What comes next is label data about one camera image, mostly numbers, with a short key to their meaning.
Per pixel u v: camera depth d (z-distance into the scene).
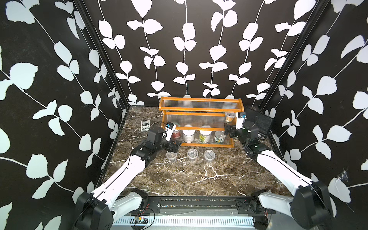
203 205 0.75
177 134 0.97
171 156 0.86
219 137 0.95
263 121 1.14
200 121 1.10
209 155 0.88
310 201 0.40
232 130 0.73
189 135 0.91
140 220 0.70
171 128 0.69
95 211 0.37
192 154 0.88
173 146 0.70
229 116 0.88
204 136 0.91
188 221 0.70
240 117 0.70
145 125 1.07
